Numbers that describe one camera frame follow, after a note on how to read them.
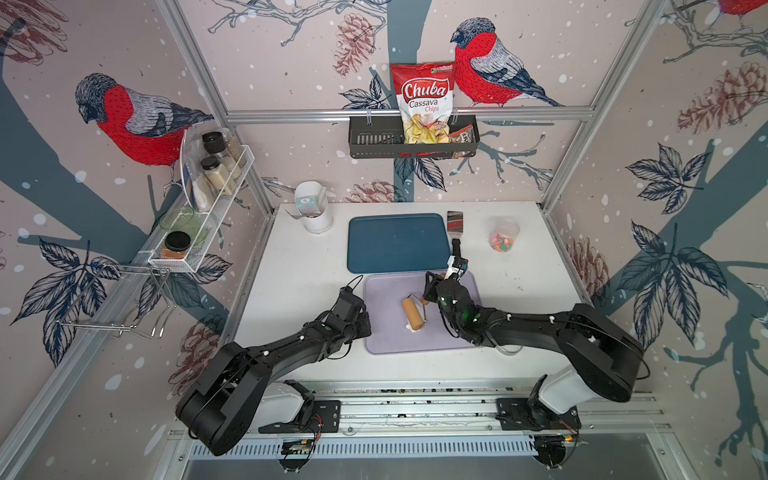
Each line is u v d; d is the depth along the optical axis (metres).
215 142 0.80
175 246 0.59
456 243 1.08
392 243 1.10
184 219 0.69
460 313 0.66
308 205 1.05
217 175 0.76
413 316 0.86
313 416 0.70
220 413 0.41
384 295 0.95
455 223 1.22
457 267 0.76
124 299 0.56
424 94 0.80
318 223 1.10
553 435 0.74
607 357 0.44
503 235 1.04
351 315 0.71
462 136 0.86
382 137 1.07
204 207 0.71
